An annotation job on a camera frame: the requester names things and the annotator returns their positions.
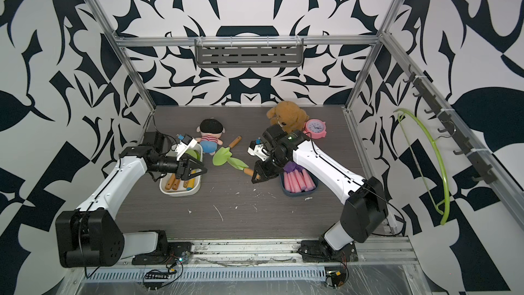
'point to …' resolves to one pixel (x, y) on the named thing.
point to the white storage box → (171, 186)
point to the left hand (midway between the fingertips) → (202, 166)
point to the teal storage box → (300, 194)
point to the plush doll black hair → (210, 130)
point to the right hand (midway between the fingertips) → (255, 176)
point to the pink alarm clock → (315, 128)
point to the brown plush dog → (288, 115)
